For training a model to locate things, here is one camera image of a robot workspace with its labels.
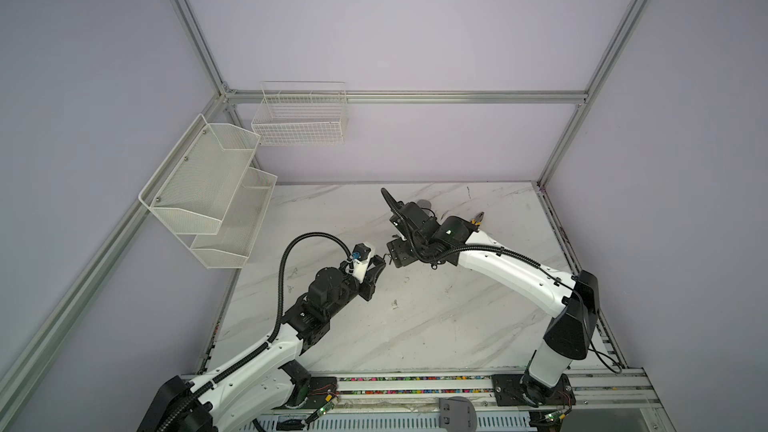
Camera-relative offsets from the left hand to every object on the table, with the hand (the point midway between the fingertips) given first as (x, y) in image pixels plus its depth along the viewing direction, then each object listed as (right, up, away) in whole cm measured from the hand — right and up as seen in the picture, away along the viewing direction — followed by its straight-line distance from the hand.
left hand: (377, 261), depth 78 cm
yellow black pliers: (+36, +10, +30) cm, 48 cm away
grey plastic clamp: (+20, -36, -7) cm, 41 cm away
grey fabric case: (+16, +16, +33) cm, 40 cm away
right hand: (+6, +4, +1) cm, 7 cm away
